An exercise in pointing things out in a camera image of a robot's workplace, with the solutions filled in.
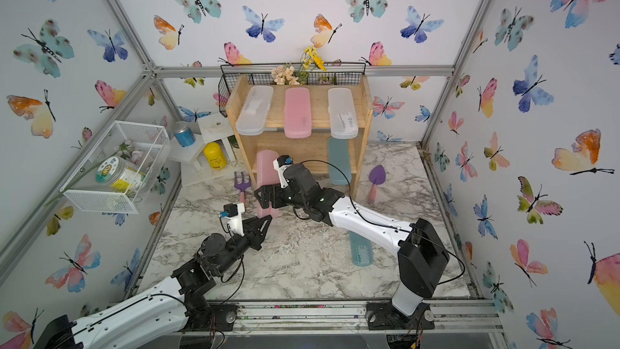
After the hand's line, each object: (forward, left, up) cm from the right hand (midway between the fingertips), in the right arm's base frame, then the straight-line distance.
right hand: (265, 189), depth 75 cm
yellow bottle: (+24, +29, -13) cm, 40 cm away
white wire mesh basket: (+12, +42, +4) cm, 44 cm away
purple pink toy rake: (+18, +18, -25) cm, 36 cm away
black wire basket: (+43, +22, +10) cm, 49 cm away
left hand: (-7, -2, -4) cm, 8 cm away
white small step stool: (+29, +27, -2) cm, 40 cm away
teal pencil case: (+16, -23, -4) cm, 28 cm away
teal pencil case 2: (-9, -32, -24) cm, 41 cm away
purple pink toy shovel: (+26, -41, -25) cm, 54 cm away
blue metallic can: (+25, +37, -2) cm, 45 cm away
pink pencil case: (+3, -1, +4) cm, 4 cm away
